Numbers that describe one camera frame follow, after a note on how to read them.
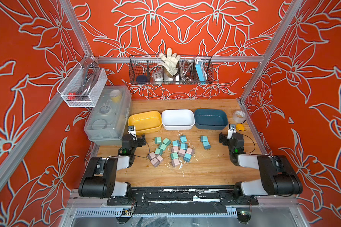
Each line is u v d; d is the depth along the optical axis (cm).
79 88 78
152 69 101
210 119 107
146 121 106
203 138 95
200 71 85
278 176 44
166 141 92
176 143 92
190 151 88
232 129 78
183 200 73
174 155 86
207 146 91
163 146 90
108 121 86
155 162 83
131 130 79
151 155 86
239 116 106
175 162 83
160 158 84
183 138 95
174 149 90
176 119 104
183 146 90
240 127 101
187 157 85
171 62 92
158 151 88
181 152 87
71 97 70
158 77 93
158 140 93
